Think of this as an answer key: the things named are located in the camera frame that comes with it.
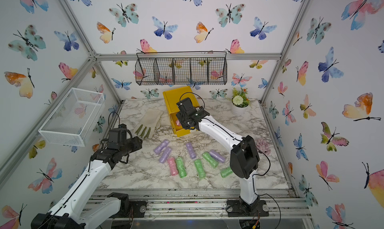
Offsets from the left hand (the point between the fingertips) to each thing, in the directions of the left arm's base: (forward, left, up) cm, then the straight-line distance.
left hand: (140, 139), depth 82 cm
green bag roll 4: (-14, -47, -12) cm, 51 cm away
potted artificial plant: (+26, -60, +1) cm, 65 cm away
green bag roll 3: (-7, -39, -13) cm, 41 cm away
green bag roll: (-11, -22, -12) cm, 28 cm away
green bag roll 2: (-12, -32, -12) cm, 37 cm away
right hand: (+12, -21, +7) cm, 25 cm away
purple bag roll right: (-5, -43, -13) cm, 45 cm away
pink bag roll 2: (-9, -16, -12) cm, 22 cm away
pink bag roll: (+9, -21, +3) cm, 22 cm away
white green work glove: (+17, +5, -14) cm, 23 cm away
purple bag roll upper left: (+1, -7, -13) cm, 15 cm away
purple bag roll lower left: (-3, -12, -13) cm, 18 cm away
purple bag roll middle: (0, -27, -14) cm, 30 cm away
